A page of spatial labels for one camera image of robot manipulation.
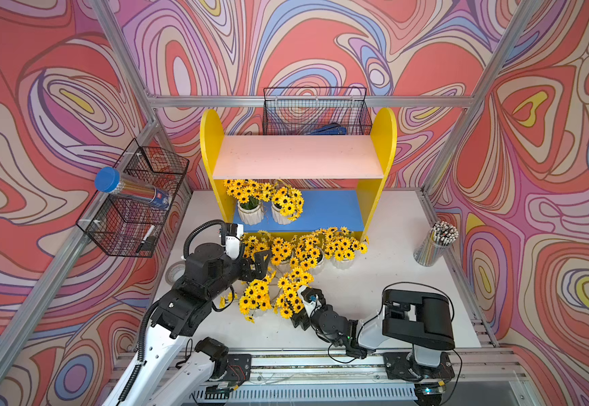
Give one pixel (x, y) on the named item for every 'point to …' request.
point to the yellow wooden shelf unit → (328, 182)
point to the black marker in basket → (144, 240)
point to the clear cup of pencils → (429, 250)
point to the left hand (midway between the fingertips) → (260, 251)
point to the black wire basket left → (119, 223)
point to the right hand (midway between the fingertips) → (295, 302)
